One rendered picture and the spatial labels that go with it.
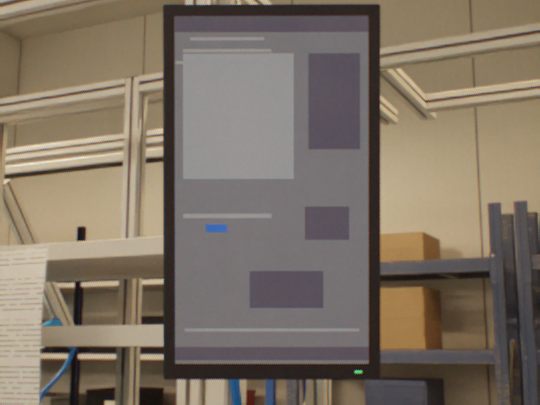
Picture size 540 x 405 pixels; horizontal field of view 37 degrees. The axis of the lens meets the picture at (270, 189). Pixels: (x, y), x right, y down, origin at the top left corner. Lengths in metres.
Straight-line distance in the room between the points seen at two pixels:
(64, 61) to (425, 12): 2.74
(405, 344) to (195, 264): 3.23
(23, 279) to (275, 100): 0.70
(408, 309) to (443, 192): 0.84
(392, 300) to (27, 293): 2.95
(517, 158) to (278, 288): 3.72
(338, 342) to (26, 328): 0.67
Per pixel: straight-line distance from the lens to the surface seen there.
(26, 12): 1.79
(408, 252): 4.33
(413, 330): 4.28
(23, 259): 1.61
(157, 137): 2.79
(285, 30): 1.12
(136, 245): 1.58
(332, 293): 1.12
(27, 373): 1.59
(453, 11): 5.09
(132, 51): 6.01
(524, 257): 4.16
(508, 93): 2.38
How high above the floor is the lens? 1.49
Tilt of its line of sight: 11 degrees up
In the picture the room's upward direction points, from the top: straight up
